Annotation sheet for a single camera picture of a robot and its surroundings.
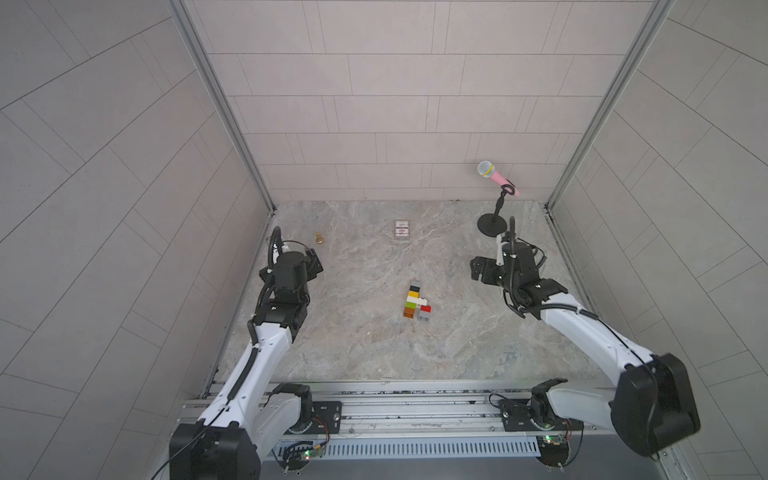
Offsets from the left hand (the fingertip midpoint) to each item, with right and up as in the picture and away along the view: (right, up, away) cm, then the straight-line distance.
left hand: (300, 250), depth 80 cm
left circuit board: (+4, -45, -15) cm, 47 cm away
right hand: (+51, -4, +6) cm, 52 cm away
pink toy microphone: (+54, +24, +11) cm, 60 cm away
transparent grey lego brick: (+32, -11, +15) cm, 37 cm away
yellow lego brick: (+32, -14, +10) cm, 36 cm away
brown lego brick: (+30, -19, +7) cm, 36 cm away
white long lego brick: (+33, -16, +9) cm, 37 cm away
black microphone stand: (+64, +8, +37) cm, 75 cm away
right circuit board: (+63, -46, -12) cm, 79 cm away
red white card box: (+28, +5, +27) cm, 39 cm away
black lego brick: (+32, -13, +11) cm, 36 cm away
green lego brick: (+31, -17, +9) cm, 36 cm away
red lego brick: (+35, -18, +8) cm, 40 cm away
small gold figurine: (-1, +2, +25) cm, 25 cm away
